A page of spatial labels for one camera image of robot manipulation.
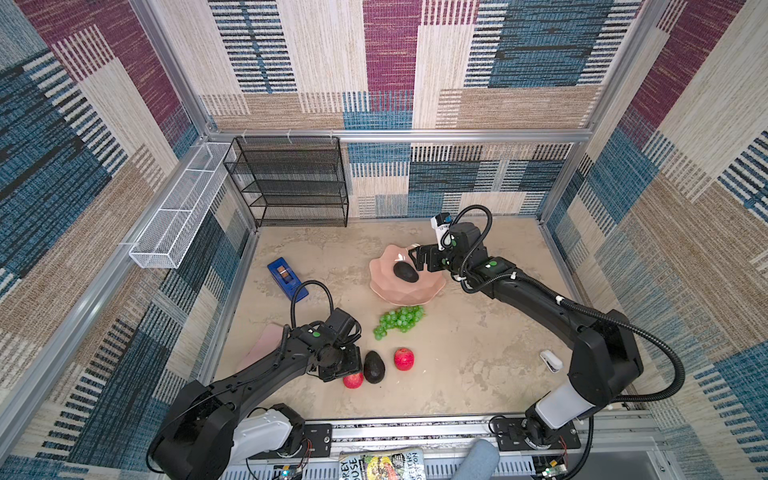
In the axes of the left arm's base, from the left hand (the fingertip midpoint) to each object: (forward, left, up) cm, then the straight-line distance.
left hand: (356, 365), depth 82 cm
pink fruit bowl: (+28, -8, -2) cm, 29 cm away
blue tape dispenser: (+29, +24, +1) cm, 38 cm away
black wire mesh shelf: (+61, +25, +15) cm, 67 cm away
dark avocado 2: (-1, -5, +2) cm, 5 cm away
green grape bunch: (+12, -13, +2) cm, 18 cm away
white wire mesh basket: (+20, +42, +31) cm, 56 cm away
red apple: (-4, 0, 0) cm, 4 cm away
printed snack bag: (-22, -12, -1) cm, 25 cm away
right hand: (+25, -19, +17) cm, 36 cm away
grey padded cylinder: (-22, -29, 0) cm, 36 cm away
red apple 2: (+1, -13, +2) cm, 13 cm away
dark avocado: (+31, -15, -1) cm, 35 cm away
